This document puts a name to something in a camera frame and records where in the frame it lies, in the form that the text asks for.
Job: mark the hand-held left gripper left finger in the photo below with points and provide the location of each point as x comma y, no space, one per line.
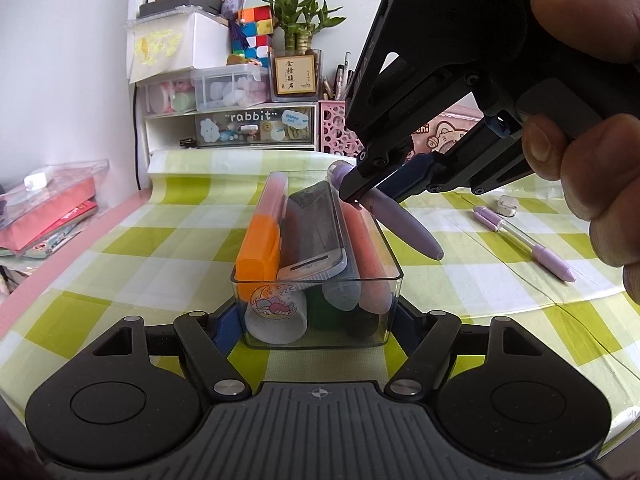
227,332

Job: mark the bunch of pens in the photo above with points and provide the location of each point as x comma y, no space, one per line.
340,80

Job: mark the stack of books and folders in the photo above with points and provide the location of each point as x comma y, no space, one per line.
45,215

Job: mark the green glue stick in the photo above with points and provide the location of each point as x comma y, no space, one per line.
275,325

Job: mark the grey double-ended highlighter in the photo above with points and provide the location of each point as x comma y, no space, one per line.
342,297

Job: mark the white charger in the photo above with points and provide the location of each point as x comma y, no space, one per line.
36,181

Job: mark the clear box with cotton pads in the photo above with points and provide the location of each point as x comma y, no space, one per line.
230,90

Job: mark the lucky bamboo in glass pot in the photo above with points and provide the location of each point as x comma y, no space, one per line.
295,75

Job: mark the black marker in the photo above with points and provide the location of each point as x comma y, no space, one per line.
362,325

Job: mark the orange highlighter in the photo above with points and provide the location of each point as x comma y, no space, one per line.
257,245

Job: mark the thick purple pen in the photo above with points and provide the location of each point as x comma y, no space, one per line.
410,230

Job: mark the dark grey flat box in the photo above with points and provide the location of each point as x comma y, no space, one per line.
170,7

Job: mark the green highlighter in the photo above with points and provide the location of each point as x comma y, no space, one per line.
322,312

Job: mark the white drawer organizer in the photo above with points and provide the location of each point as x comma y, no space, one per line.
160,130

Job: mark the black binder clip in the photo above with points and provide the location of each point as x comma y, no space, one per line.
186,142

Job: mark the pink highlighter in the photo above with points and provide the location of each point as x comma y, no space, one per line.
370,260

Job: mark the stack of booklets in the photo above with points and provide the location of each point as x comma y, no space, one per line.
55,244

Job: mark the clear plastic tray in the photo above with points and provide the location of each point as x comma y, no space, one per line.
320,340

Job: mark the small brown toy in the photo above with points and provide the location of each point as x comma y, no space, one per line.
244,59

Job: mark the pink pencil case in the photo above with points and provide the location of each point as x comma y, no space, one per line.
445,132

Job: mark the pink perforated pen holder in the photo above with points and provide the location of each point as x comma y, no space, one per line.
332,127

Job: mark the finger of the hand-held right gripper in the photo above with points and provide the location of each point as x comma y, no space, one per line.
370,180
410,172

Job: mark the white storage box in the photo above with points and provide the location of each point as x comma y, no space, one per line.
205,42

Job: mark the person's right hand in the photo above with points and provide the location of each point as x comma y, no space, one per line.
600,170

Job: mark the green checked tablecloth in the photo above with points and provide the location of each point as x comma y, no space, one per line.
150,240

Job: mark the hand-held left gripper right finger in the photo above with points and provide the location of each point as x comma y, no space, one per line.
404,332

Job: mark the clear purple gel pen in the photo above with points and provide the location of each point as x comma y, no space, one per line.
550,260

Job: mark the clear box with pastel items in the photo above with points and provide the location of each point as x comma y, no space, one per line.
167,97

